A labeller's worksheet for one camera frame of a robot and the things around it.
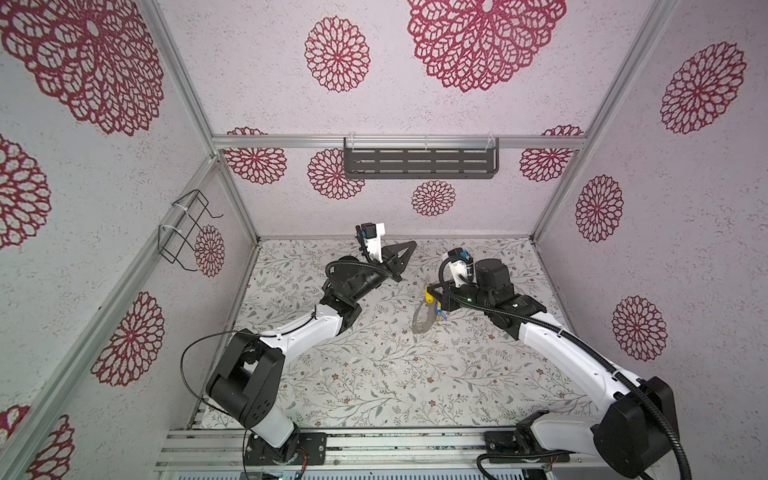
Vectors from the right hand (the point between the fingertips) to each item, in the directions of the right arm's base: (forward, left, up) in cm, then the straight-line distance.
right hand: (430, 284), depth 78 cm
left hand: (+4, +4, +9) cm, 11 cm away
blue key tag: (+4, -7, -21) cm, 23 cm away
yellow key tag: (-2, 0, -2) cm, 3 cm away
